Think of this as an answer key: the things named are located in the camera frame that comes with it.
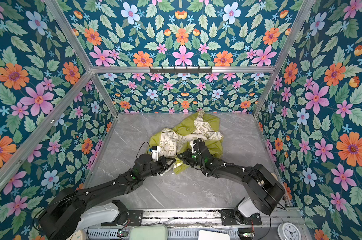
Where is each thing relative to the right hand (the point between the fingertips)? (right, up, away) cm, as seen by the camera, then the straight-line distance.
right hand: (176, 154), depth 81 cm
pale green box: (-11, -34, -12) cm, 38 cm away
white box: (+16, -35, -13) cm, 40 cm away
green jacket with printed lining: (-3, +6, +11) cm, 13 cm away
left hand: (+1, -1, -4) cm, 5 cm away
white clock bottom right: (+53, -33, -14) cm, 64 cm away
